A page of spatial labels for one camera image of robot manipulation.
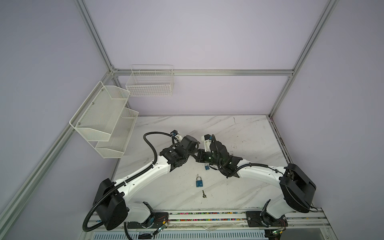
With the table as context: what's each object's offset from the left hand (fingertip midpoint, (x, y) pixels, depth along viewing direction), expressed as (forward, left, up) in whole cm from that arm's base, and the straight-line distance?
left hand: (191, 146), depth 80 cm
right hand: (-4, +1, -1) cm, 4 cm away
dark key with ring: (-20, -7, -19) cm, 29 cm away
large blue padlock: (-13, -5, -19) cm, 23 cm away
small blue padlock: (-3, -10, -18) cm, 21 cm away
